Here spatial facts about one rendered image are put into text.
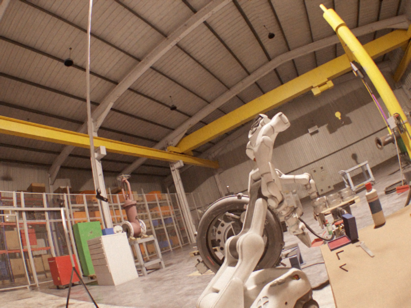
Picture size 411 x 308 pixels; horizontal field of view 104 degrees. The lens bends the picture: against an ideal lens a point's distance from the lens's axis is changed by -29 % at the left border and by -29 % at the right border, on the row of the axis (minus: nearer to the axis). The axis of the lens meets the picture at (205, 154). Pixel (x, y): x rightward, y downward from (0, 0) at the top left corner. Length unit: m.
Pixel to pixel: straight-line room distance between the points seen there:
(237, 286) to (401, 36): 15.61
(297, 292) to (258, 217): 0.51
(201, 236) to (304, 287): 1.04
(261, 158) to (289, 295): 0.77
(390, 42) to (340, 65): 3.81
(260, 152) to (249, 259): 0.60
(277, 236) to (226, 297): 0.78
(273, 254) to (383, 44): 14.24
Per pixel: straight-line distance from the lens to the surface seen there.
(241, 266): 1.27
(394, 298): 0.61
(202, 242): 2.00
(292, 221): 1.31
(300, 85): 13.41
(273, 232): 1.82
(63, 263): 6.55
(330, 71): 13.72
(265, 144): 1.32
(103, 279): 5.66
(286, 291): 1.25
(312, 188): 1.88
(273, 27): 12.29
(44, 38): 9.07
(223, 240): 2.06
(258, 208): 1.42
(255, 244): 1.31
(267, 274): 1.65
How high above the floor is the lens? 0.79
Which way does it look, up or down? 17 degrees up
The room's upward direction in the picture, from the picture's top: 18 degrees counter-clockwise
